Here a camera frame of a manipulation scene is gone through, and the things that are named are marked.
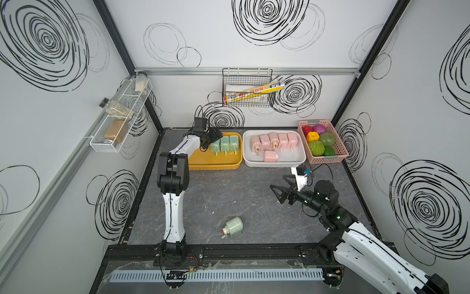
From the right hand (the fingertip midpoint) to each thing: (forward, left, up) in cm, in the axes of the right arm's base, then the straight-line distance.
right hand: (278, 183), depth 72 cm
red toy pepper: (+46, -25, -15) cm, 55 cm away
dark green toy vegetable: (+30, -28, -14) cm, 43 cm away
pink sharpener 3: (+35, -15, -14) cm, 41 cm away
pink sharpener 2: (+35, -9, -14) cm, 39 cm away
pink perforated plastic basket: (+32, -42, -18) cm, 56 cm away
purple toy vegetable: (+46, -33, -15) cm, 58 cm away
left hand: (+35, +30, -11) cm, 47 cm away
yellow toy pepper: (+39, -27, -15) cm, 50 cm away
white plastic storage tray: (+26, -11, -20) cm, 34 cm away
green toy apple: (+36, -35, -14) cm, 52 cm away
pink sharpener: (+36, -3, -13) cm, 38 cm away
